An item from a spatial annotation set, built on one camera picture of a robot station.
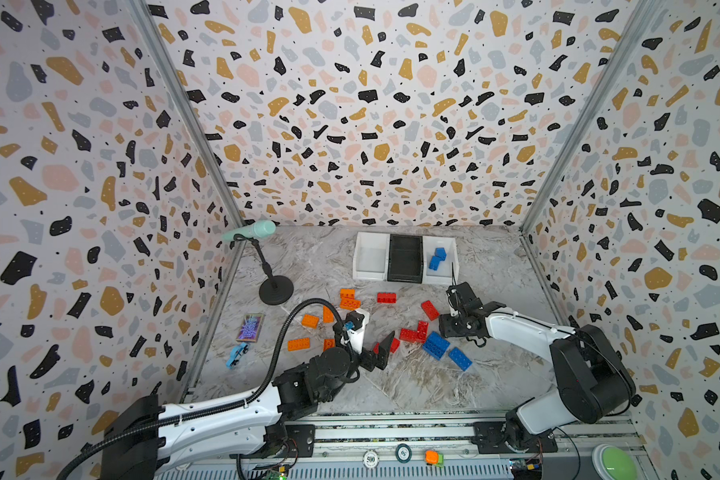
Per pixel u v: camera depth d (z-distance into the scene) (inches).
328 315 23.0
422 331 36.3
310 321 36.3
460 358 34.5
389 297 39.2
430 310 38.4
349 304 38.3
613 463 28.0
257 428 19.7
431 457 27.5
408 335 35.6
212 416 18.3
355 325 23.5
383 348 25.1
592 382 17.7
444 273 44.4
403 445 29.0
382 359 25.6
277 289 39.6
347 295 39.5
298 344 35.4
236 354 33.4
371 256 45.4
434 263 44.1
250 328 35.5
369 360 25.1
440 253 44.3
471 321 26.7
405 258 50.9
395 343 35.2
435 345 35.4
